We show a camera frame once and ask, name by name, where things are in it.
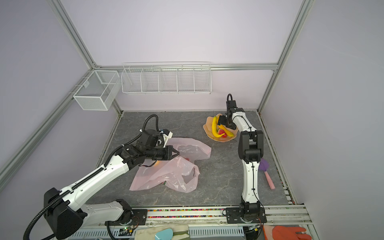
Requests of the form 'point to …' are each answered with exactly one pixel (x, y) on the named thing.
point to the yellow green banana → (214, 128)
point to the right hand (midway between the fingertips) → (224, 123)
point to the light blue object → (166, 234)
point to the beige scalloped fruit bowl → (209, 131)
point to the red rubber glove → (281, 232)
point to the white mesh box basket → (99, 91)
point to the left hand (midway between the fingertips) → (178, 154)
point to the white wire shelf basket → (191, 77)
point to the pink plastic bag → (179, 173)
